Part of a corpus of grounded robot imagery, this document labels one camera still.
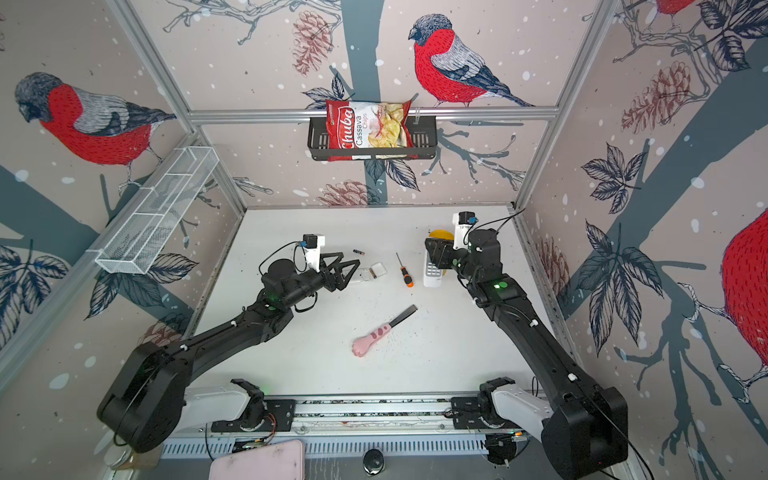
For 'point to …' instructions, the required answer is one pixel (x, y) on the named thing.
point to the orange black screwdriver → (407, 278)
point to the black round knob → (373, 462)
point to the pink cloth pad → (280, 461)
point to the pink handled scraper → (360, 345)
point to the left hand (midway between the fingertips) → (349, 259)
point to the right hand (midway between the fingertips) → (427, 245)
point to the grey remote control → (432, 275)
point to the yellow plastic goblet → (441, 234)
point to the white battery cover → (379, 269)
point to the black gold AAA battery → (358, 251)
